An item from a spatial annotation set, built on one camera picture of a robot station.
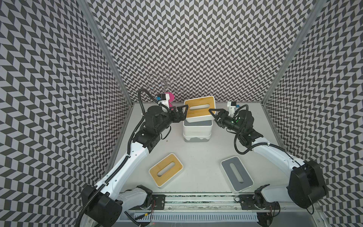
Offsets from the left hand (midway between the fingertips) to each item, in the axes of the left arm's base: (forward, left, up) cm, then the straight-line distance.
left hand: (182, 107), depth 70 cm
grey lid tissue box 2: (-23, -31, -35) cm, 53 cm away
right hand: (+1, -14, -7) cm, 16 cm away
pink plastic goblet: (+13, +7, -6) cm, 15 cm away
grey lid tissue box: (0, -12, -17) cm, 21 cm away
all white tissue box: (-2, -8, -29) cm, 30 cm away
